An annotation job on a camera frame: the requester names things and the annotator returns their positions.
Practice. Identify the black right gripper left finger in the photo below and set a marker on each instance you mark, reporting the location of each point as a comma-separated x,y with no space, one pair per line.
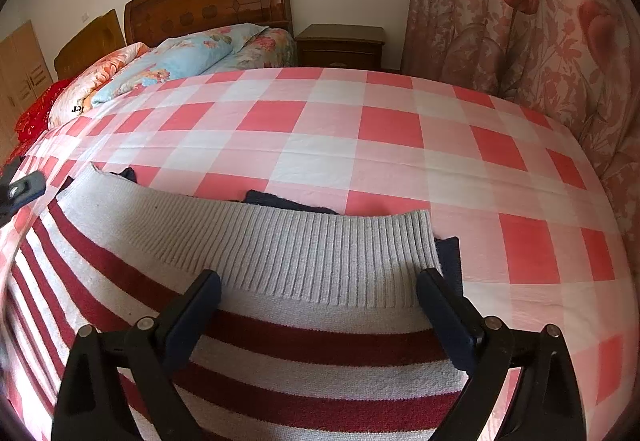
92,404

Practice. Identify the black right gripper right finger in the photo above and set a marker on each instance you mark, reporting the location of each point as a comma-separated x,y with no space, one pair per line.
546,404

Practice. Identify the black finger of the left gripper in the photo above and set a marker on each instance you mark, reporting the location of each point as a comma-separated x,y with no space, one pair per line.
18,193

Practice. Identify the red white striped knit sweater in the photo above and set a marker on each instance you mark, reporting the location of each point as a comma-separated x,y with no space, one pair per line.
318,334

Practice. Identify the red dotted blanket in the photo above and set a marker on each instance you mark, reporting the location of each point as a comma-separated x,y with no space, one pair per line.
34,120

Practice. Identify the orange floral pillow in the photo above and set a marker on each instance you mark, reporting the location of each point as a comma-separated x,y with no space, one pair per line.
75,99

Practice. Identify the light wooden wardrobe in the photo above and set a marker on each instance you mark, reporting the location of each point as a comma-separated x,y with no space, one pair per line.
24,77

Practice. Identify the red white checkered bed sheet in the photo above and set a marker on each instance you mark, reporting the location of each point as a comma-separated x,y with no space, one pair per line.
539,242

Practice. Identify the small wooden headboard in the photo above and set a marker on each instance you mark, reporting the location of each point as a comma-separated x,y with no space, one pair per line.
100,37

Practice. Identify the light blue floral quilt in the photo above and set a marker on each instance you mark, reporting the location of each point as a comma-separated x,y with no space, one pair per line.
229,48

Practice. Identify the large wooden headboard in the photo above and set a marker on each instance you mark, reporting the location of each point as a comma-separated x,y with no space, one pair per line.
153,21

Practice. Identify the dark wooden nightstand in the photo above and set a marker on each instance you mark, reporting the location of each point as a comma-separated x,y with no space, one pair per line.
359,47

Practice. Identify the pink floral curtain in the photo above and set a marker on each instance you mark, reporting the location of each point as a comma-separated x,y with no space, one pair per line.
576,61

